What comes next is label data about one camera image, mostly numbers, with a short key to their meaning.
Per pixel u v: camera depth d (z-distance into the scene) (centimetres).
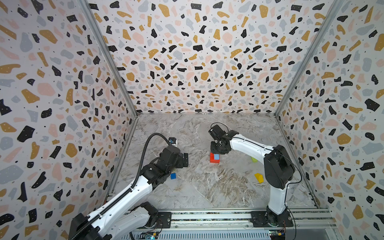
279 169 50
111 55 87
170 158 57
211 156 93
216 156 90
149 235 70
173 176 89
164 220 74
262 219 74
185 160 71
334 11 72
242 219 76
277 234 72
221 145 68
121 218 53
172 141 68
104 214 41
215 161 95
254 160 57
